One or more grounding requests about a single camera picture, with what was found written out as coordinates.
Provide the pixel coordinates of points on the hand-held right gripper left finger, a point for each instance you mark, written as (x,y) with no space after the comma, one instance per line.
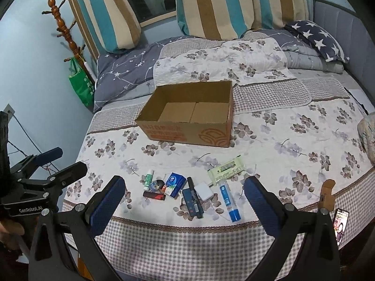
(108,203)

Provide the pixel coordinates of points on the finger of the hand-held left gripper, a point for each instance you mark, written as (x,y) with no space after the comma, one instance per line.
(71,172)
(48,155)

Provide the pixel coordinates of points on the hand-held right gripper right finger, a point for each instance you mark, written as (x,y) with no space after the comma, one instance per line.
(260,205)

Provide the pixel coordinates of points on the blue and white tube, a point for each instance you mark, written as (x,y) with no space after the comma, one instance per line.
(230,203)

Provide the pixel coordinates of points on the red and black lighter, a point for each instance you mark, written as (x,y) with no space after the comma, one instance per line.
(153,195)

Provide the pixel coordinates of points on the green and white glue stick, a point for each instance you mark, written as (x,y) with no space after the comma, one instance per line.
(148,179)

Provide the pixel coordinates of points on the green tissue packet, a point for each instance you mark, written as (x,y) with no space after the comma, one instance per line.
(225,171)

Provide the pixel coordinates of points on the blurred blue falling object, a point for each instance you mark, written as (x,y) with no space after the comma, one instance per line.
(154,185)

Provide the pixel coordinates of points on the black marker pen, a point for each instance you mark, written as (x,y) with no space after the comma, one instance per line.
(195,199)

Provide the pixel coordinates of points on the blue carton box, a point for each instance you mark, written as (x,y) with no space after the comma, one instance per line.
(175,185)

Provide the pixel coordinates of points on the dark blue card case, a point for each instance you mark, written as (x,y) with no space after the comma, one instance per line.
(189,202)

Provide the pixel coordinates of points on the brown cardboard box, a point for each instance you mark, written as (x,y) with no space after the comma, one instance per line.
(187,128)

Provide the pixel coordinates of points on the person's left hand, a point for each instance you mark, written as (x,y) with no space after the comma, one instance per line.
(10,227)

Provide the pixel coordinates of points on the brown wooden furniture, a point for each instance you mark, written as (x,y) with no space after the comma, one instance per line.
(326,193)

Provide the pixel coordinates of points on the green shopping bag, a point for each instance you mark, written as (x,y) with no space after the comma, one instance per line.
(80,85)

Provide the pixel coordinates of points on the smartphone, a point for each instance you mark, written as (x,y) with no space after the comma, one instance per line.
(341,225)

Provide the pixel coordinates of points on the grey constellation duvet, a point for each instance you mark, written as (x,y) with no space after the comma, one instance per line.
(123,70)

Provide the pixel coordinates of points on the wooden coat rack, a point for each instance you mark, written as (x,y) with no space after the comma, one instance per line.
(63,25)

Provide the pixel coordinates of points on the white paper sheet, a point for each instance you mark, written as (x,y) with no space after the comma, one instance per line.
(359,98)

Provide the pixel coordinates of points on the folded floral quilt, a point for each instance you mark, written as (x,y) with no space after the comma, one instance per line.
(222,61)

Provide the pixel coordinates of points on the grey folded blanket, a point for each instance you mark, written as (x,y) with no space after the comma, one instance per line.
(307,60)

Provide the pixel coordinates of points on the striped cushion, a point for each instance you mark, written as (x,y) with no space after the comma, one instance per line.
(278,0)
(102,11)
(211,5)

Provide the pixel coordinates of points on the navy star pillow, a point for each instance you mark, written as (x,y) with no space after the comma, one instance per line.
(316,36)

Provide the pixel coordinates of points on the grey padded headboard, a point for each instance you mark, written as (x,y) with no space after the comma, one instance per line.
(345,38)

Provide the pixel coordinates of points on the wall socket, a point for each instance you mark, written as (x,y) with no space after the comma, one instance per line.
(9,111)

